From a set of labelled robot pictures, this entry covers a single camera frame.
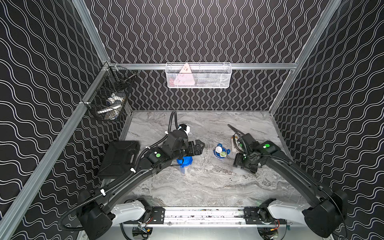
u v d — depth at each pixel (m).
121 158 0.87
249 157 0.58
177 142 0.54
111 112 0.74
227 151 0.97
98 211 0.39
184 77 0.89
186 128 0.68
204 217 0.76
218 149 0.97
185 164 0.78
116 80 1.00
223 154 0.95
